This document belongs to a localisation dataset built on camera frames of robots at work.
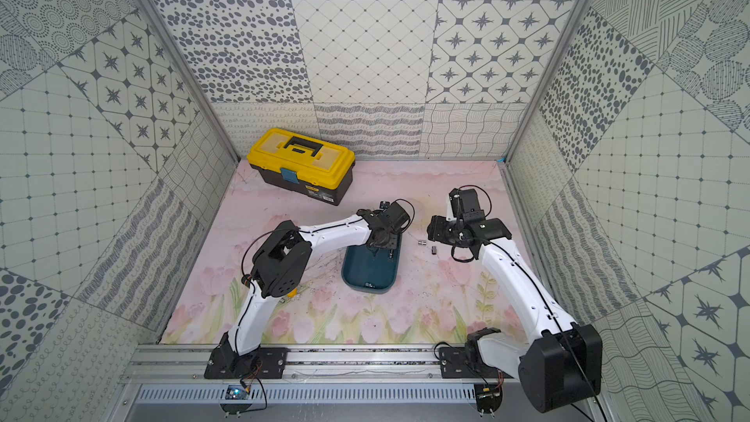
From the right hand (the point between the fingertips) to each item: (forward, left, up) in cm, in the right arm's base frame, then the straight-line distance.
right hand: (438, 234), depth 82 cm
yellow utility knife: (-22, +33, +13) cm, 42 cm away
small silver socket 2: (+3, -1, -15) cm, 16 cm away
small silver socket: (+5, +3, -14) cm, 15 cm away
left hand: (+6, +14, -13) cm, 20 cm away
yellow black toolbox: (+25, +44, +3) cm, 50 cm away
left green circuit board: (-36, +52, -16) cm, 66 cm away
